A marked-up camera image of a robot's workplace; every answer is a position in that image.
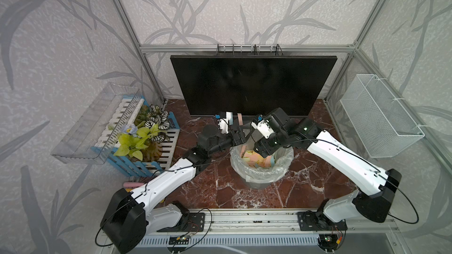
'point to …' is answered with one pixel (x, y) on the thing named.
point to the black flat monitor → (254, 85)
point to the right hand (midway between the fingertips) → (260, 143)
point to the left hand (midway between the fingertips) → (250, 133)
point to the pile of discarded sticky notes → (253, 159)
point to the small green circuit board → (178, 240)
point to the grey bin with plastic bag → (260, 178)
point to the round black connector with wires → (329, 242)
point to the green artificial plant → (145, 139)
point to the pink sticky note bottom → (240, 119)
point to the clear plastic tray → (89, 139)
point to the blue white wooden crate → (123, 114)
